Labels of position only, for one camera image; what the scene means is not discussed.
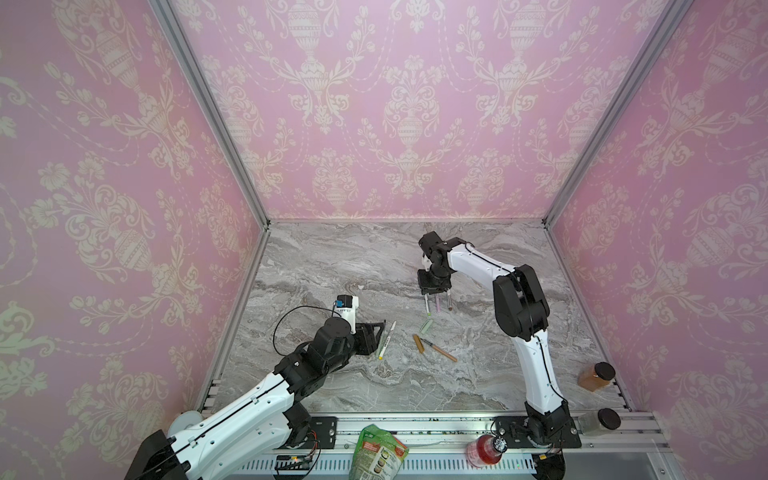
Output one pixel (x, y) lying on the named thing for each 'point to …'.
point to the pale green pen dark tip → (382, 341)
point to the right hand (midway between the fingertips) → (426, 289)
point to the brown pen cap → (450, 308)
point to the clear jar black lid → (594, 423)
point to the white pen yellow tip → (380, 357)
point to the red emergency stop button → (485, 450)
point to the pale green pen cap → (427, 326)
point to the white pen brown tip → (449, 301)
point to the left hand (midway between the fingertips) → (379, 329)
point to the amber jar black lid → (597, 376)
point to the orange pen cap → (419, 344)
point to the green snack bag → (378, 455)
